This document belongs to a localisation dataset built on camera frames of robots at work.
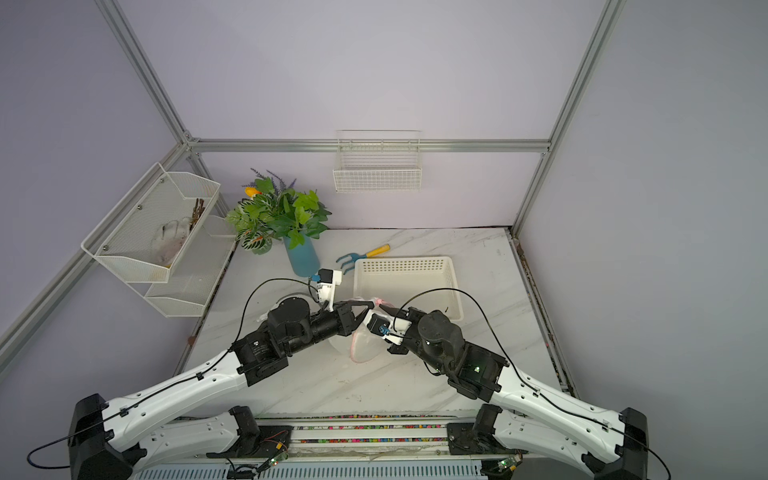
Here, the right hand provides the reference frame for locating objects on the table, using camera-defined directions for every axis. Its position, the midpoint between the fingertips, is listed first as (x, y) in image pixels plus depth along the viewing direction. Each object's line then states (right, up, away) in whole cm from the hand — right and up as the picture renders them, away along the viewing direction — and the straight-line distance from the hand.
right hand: (385, 309), depth 69 cm
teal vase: (-29, +12, +32) cm, 45 cm away
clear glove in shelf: (-58, +17, +9) cm, 61 cm away
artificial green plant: (-33, +25, +13) cm, 43 cm away
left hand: (-3, +1, -1) cm, 3 cm away
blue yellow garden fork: (-13, +13, +42) cm, 46 cm away
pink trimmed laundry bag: (-5, -7, -3) cm, 9 cm away
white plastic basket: (+13, +3, +37) cm, 40 cm away
